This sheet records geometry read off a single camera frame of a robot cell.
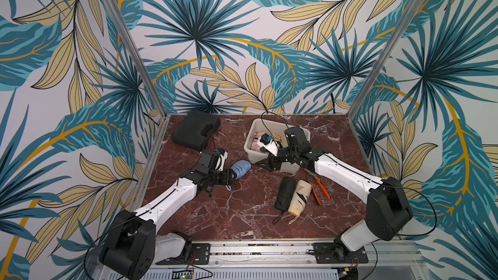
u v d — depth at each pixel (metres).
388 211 0.44
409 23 0.80
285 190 0.88
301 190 0.86
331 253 0.72
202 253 0.73
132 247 0.40
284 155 0.70
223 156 0.78
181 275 0.72
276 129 0.70
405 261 0.74
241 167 0.88
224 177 0.75
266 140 0.69
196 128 1.07
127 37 0.84
